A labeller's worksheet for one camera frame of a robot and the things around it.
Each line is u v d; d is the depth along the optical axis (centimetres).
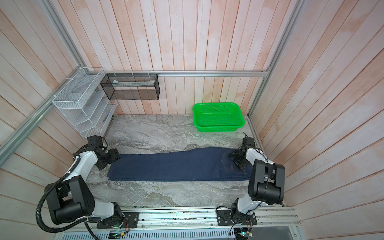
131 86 105
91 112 80
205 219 76
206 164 95
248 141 76
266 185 46
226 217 73
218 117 119
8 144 52
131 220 73
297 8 69
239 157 81
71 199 42
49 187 40
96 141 69
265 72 93
